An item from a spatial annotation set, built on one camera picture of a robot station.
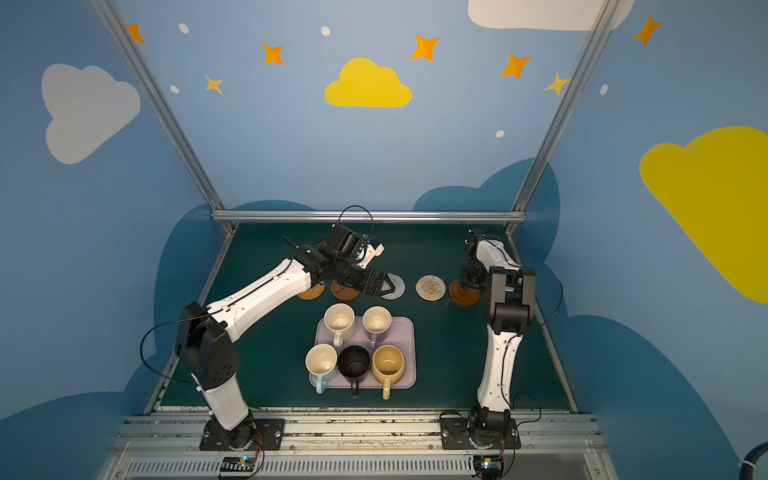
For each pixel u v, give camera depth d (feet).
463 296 3.31
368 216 2.34
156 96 2.70
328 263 1.97
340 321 3.05
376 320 2.97
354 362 2.75
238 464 2.40
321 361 2.75
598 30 2.36
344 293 3.31
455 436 2.43
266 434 2.46
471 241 2.64
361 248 2.46
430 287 3.42
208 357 1.49
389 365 2.82
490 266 2.05
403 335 3.06
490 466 2.40
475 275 2.83
